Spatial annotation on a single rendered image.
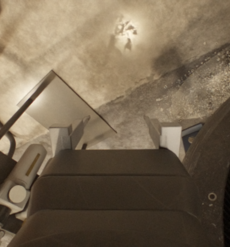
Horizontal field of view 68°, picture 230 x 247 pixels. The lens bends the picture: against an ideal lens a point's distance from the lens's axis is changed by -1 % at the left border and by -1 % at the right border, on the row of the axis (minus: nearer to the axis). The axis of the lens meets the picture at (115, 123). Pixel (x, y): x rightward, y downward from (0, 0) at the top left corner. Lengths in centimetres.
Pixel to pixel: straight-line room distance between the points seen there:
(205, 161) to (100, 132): 64
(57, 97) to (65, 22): 31
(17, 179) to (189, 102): 68
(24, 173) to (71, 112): 36
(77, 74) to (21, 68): 24
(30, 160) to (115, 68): 45
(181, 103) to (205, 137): 42
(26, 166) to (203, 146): 53
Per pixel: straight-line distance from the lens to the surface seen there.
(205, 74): 73
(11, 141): 115
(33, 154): 68
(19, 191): 61
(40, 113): 93
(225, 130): 37
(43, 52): 76
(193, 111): 81
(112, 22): 65
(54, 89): 81
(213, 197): 31
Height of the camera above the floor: 63
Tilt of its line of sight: 49 degrees down
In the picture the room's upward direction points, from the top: 169 degrees counter-clockwise
